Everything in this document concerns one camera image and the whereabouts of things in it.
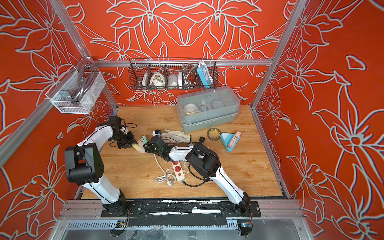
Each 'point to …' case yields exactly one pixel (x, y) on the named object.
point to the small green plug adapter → (144, 139)
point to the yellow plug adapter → (135, 146)
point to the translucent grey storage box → (208, 108)
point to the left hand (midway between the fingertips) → (135, 142)
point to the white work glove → (174, 136)
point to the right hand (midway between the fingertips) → (140, 147)
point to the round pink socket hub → (141, 148)
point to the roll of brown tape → (214, 134)
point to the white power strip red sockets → (178, 170)
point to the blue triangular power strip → (230, 140)
